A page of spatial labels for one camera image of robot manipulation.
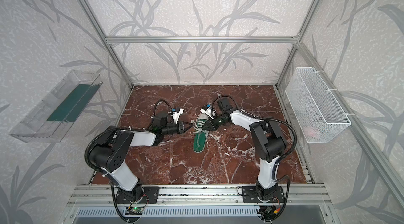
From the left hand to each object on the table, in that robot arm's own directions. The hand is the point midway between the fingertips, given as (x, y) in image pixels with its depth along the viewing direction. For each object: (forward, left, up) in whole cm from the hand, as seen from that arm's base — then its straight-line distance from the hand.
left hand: (193, 121), depth 89 cm
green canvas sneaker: (-6, -4, -5) cm, 9 cm away
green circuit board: (-41, +25, -10) cm, 49 cm away
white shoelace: (-4, -3, -3) cm, 6 cm away
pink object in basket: (-12, -56, +13) cm, 59 cm away
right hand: (+1, -7, -2) cm, 7 cm away
